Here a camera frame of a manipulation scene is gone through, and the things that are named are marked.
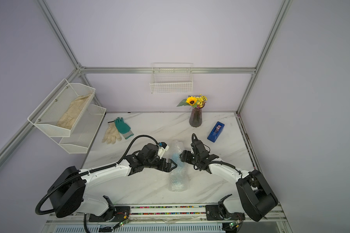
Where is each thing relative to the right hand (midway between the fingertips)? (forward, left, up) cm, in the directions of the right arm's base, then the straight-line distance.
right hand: (185, 159), depth 89 cm
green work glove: (+29, +46, -4) cm, 54 cm away
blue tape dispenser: (+20, -23, 0) cm, 31 cm away
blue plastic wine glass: (-14, +4, +4) cm, 15 cm away
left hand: (-6, +8, +4) cm, 11 cm away
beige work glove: (+23, +53, -4) cm, 58 cm away
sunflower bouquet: (+31, -7, +20) cm, 37 cm away
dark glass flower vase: (+31, -9, +1) cm, 33 cm away
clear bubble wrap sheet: (+5, +5, +5) cm, 8 cm away
